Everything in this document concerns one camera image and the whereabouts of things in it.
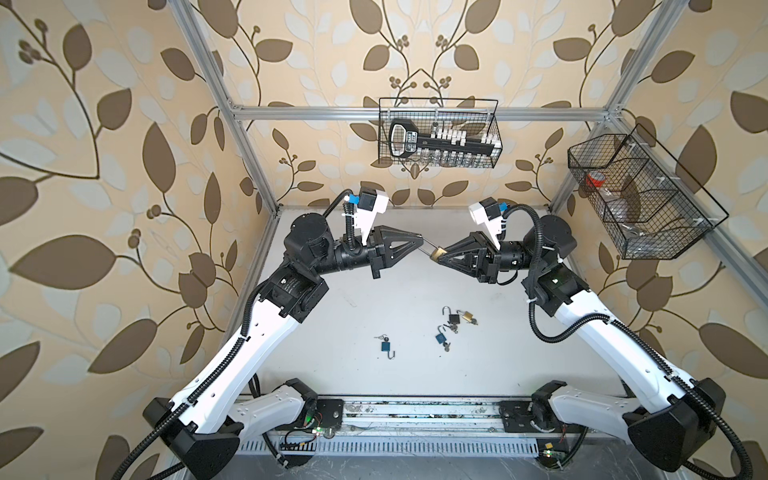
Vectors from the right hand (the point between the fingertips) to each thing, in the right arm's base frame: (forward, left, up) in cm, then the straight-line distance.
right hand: (441, 262), depth 55 cm
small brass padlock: (+7, -14, -40) cm, 43 cm away
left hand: (+1, +4, +5) cm, 7 cm away
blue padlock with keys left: (0, +12, -41) cm, 43 cm away
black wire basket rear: (+43, -7, -7) cm, 44 cm away
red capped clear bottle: (+36, -53, -12) cm, 66 cm away
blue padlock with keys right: (+1, -5, -41) cm, 41 cm away
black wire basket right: (+19, -55, -6) cm, 59 cm away
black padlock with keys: (+7, -10, -41) cm, 43 cm away
